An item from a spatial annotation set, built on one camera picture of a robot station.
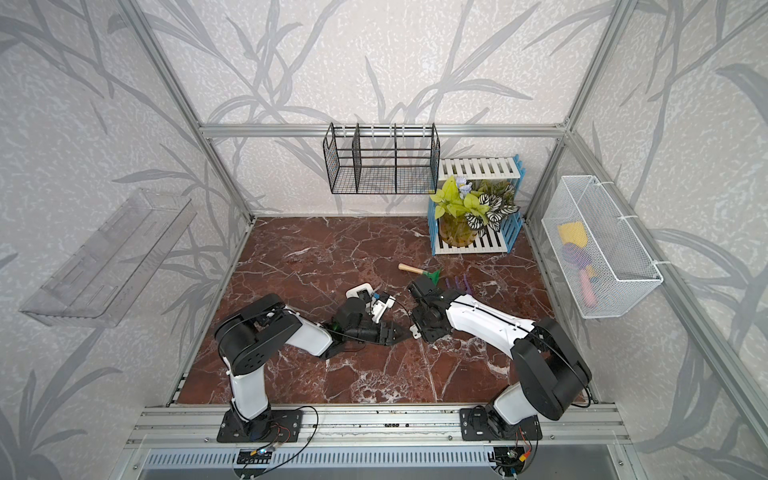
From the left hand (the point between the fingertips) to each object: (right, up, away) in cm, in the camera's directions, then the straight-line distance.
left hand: (406, 338), depth 84 cm
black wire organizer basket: (-9, +57, +23) cm, 62 cm away
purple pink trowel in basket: (+47, +24, -1) cm, 53 cm away
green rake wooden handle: (+10, +16, +20) cm, 28 cm away
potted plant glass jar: (+19, +37, +3) cm, 41 cm away
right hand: (+1, +4, +3) cm, 5 cm away
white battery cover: (+2, +1, 0) cm, 3 cm away
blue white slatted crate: (+32, +52, +14) cm, 62 cm away
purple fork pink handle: (+18, +13, +16) cm, 27 cm away
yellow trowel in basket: (+50, +30, +4) cm, 59 cm away
